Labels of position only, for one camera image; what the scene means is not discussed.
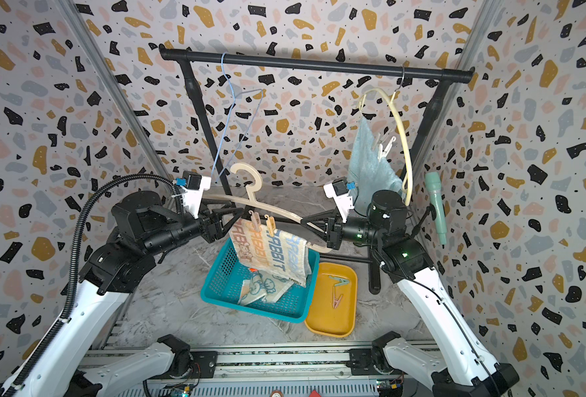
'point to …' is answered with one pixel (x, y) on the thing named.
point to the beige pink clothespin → (256, 219)
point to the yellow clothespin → (271, 224)
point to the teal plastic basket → (222, 284)
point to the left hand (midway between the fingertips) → (240, 207)
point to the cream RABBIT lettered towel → (280, 254)
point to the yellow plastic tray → (333, 303)
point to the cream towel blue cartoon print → (269, 288)
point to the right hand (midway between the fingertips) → (307, 225)
